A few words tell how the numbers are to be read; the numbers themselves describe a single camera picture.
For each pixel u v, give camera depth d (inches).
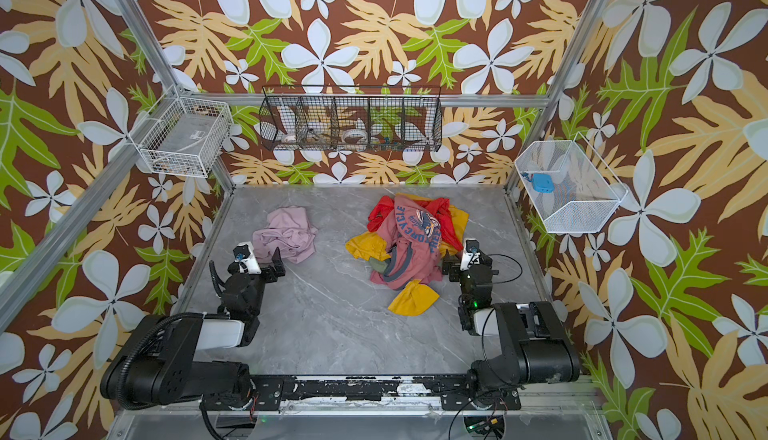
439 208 41.1
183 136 33.9
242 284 28.3
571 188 32.5
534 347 17.7
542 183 33.8
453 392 28.9
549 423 28.0
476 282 26.8
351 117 37.9
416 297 33.9
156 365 17.2
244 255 29.0
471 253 30.2
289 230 38.8
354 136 38.8
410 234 35.1
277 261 32.3
